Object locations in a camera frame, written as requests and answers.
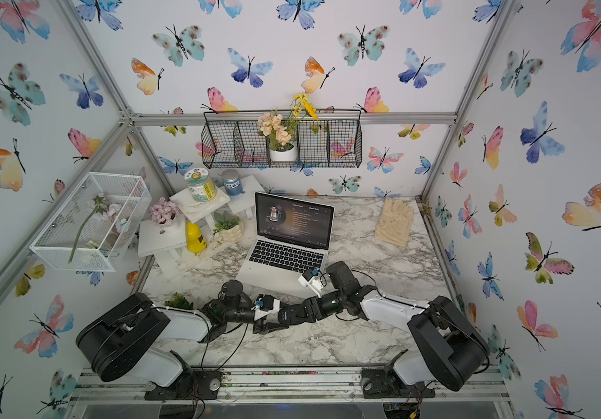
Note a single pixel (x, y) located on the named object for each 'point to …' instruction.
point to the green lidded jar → (201, 186)
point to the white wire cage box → (93, 229)
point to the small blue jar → (231, 179)
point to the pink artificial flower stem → (104, 206)
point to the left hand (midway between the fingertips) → (288, 311)
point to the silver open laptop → (292, 241)
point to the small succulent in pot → (230, 226)
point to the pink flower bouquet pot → (165, 213)
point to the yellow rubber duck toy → (196, 241)
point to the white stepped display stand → (169, 245)
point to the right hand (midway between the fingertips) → (298, 315)
